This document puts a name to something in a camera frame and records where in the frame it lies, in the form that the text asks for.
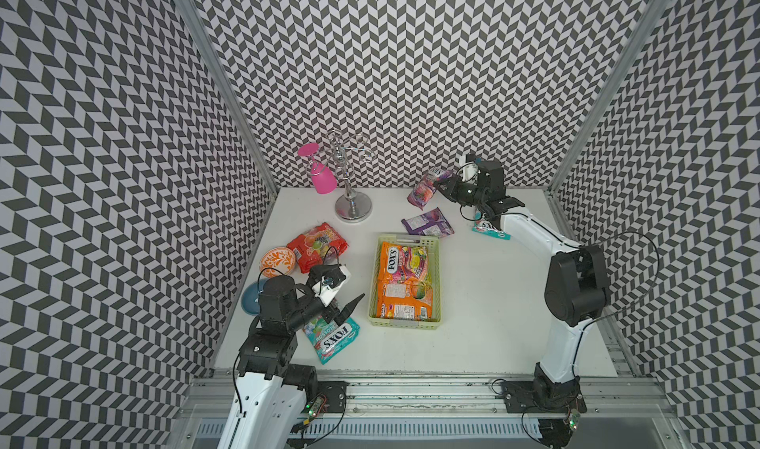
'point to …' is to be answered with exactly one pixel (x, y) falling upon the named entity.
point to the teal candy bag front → (329, 338)
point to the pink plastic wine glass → (323, 178)
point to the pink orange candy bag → (403, 263)
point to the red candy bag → (317, 247)
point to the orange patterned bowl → (277, 261)
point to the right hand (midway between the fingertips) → (433, 186)
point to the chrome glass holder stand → (351, 207)
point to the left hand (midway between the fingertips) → (346, 281)
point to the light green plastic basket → (432, 243)
